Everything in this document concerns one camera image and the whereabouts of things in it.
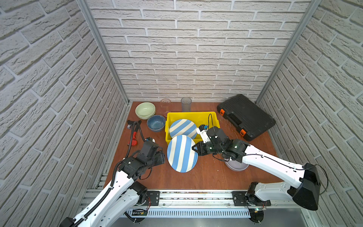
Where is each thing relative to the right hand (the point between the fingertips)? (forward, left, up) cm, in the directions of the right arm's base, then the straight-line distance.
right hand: (192, 147), depth 72 cm
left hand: (+1, +17, -7) cm, 18 cm away
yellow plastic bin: (+36, -18, -24) cm, 47 cm away
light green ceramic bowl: (+43, +33, -17) cm, 56 cm away
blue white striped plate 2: (-2, +6, -6) cm, 9 cm away
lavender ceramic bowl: (-5, -26, -19) cm, 33 cm away
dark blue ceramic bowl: (+31, +23, -18) cm, 42 cm away
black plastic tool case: (+26, -45, -12) cm, 53 cm away
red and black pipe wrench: (+18, +38, -20) cm, 47 cm away
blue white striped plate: (+24, +4, -16) cm, 30 cm away
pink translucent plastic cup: (+43, +16, -10) cm, 47 cm away
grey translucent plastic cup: (+44, -1, -14) cm, 46 cm away
